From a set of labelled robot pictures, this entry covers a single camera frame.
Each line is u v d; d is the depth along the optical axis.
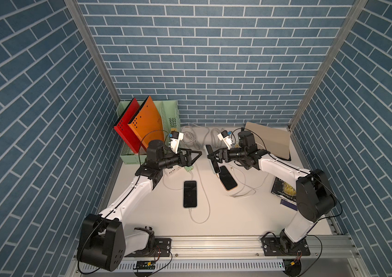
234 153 0.75
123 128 0.83
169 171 0.94
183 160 0.68
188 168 0.98
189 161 0.67
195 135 1.16
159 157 0.63
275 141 1.15
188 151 0.75
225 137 0.78
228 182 0.97
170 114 1.03
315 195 0.47
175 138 0.69
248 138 0.69
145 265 0.72
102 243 0.40
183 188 0.91
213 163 0.86
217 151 0.75
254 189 0.89
